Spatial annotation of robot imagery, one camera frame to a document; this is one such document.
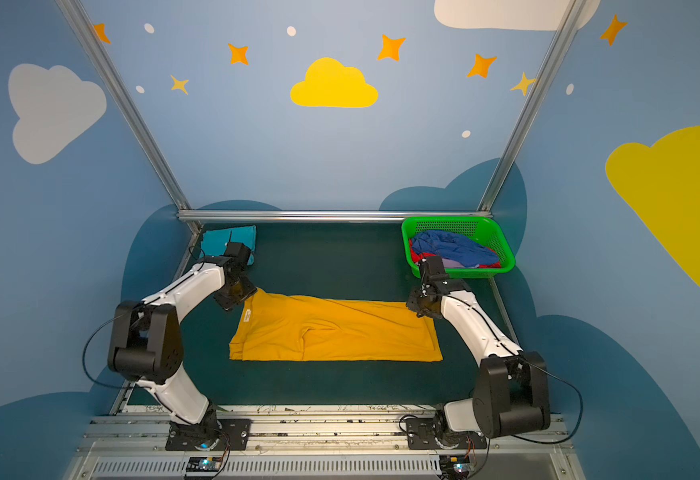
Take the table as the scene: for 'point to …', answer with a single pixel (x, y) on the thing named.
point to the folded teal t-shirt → (214, 241)
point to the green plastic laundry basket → (483, 227)
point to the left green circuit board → (203, 464)
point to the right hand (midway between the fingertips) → (419, 301)
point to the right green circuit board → (454, 467)
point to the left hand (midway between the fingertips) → (249, 297)
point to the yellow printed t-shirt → (307, 328)
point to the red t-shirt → (417, 257)
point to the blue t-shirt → (455, 248)
